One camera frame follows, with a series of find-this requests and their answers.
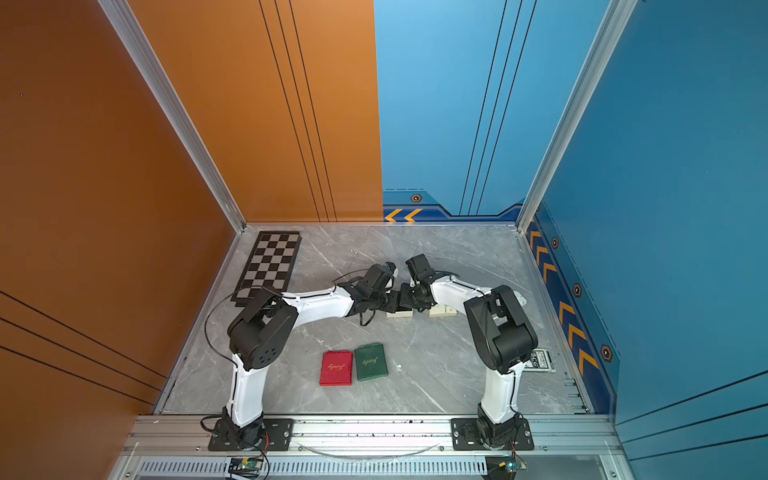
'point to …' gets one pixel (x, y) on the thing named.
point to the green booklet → (370, 361)
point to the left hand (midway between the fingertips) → (401, 296)
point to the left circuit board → (249, 467)
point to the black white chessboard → (270, 265)
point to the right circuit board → (503, 467)
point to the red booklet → (337, 368)
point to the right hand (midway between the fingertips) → (404, 300)
